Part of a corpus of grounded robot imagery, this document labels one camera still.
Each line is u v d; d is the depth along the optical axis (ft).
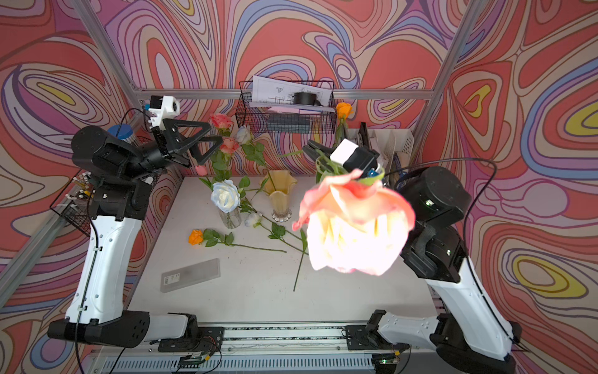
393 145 3.25
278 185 3.09
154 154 1.45
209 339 2.39
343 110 2.80
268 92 2.83
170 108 1.49
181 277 2.77
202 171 2.63
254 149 2.70
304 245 3.11
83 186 1.99
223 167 2.74
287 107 2.55
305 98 2.70
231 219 3.23
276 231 3.23
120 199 1.35
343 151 0.89
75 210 2.08
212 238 3.13
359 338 2.40
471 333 1.19
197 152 1.65
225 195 1.95
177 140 1.34
